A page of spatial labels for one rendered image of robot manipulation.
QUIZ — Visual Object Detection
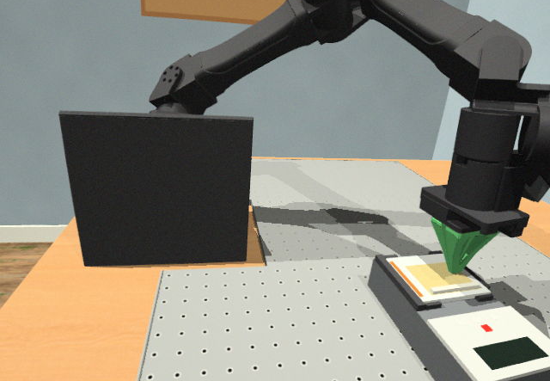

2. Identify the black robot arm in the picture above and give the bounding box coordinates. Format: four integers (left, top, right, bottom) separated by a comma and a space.
149, 0, 550, 212

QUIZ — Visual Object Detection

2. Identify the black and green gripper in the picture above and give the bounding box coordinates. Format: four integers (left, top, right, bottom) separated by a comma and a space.
419, 152, 530, 274

